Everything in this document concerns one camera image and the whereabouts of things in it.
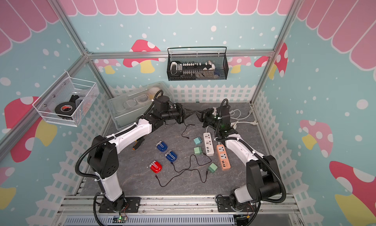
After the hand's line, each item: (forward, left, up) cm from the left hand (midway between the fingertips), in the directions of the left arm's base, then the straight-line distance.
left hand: (195, 111), depth 79 cm
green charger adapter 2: (-10, -2, -26) cm, 28 cm away
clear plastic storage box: (+7, +43, -7) cm, 44 cm away
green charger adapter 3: (-21, -11, -26) cm, 35 cm away
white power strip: (-6, -9, -25) cm, 28 cm away
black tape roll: (-6, +63, +7) cm, 63 cm away
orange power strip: (-17, -18, -25) cm, 35 cm away
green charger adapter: (-3, -2, -26) cm, 26 cm away
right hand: (+1, +1, +1) cm, 2 cm away
